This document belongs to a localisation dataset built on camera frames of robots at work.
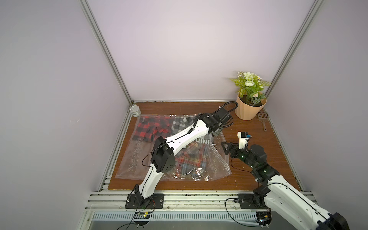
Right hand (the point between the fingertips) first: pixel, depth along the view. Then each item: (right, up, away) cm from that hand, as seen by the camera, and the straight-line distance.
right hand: (227, 139), depth 77 cm
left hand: (-5, +6, +7) cm, 10 cm away
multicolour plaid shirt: (-20, -15, +5) cm, 25 cm away
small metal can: (-63, +16, +32) cm, 72 cm away
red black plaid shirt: (-50, +4, +23) cm, 55 cm away
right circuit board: (+16, -38, -8) cm, 42 cm away
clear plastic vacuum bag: (-55, -16, +10) cm, 58 cm away
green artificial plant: (+19, +31, +12) cm, 38 cm away
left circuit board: (-45, -39, -5) cm, 60 cm away
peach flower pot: (+20, +15, +22) cm, 33 cm away
